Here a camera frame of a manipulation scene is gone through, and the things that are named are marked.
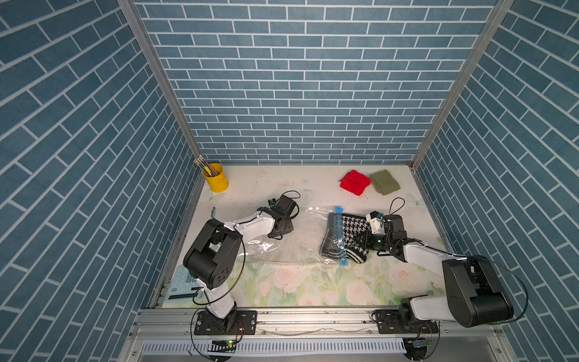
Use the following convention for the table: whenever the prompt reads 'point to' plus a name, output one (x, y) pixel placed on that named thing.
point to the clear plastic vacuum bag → (301, 245)
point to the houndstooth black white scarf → (356, 231)
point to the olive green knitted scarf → (384, 182)
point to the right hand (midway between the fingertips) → (357, 238)
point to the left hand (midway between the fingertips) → (290, 228)
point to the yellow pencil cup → (219, 182)
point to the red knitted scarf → (355, 182)
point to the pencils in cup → (200, 161)
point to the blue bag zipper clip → (338, 210)
